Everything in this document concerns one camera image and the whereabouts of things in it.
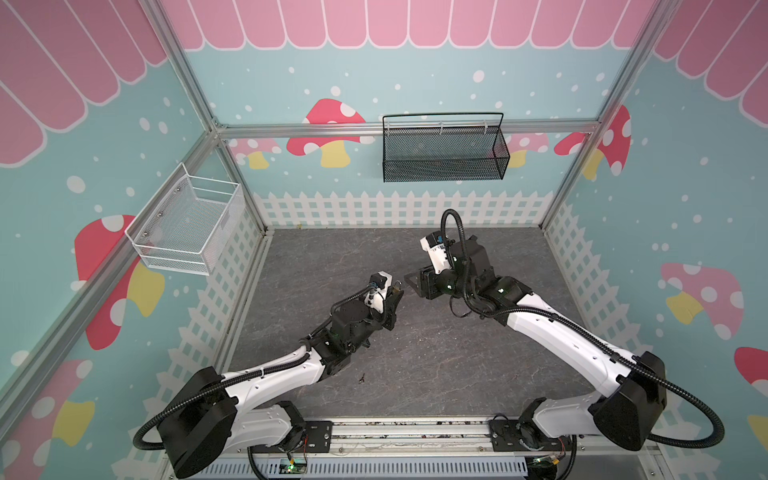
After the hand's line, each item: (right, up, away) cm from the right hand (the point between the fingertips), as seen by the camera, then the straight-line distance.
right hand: (411, 274), depth 74 cm
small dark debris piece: (-13, -30, +9) cm, 34 cm away
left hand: (-3, -6, +4) cm, 8 cm away
